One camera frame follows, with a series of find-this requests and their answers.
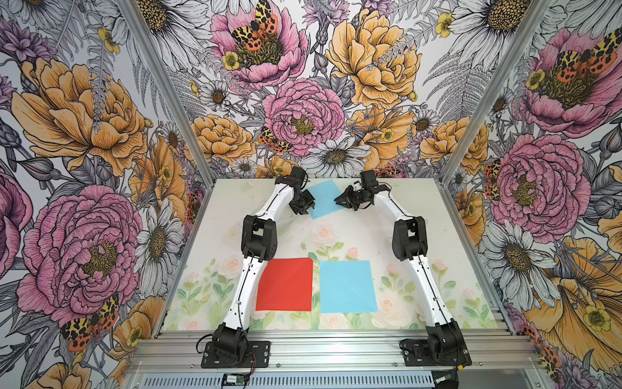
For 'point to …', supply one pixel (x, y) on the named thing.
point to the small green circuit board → (235, 379)
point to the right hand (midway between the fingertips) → (336, 202)
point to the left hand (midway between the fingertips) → (312, 212)
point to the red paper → (286, 284)
